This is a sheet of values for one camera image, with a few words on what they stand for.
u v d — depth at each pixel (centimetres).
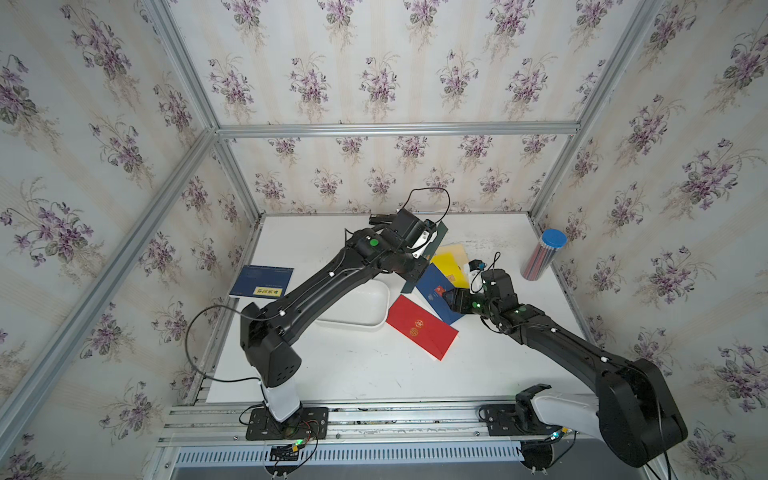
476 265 78
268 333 43
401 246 55
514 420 72
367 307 95
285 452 71
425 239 59
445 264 106
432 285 99
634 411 40
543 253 91
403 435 73
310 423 73
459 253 110
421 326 91
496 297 66
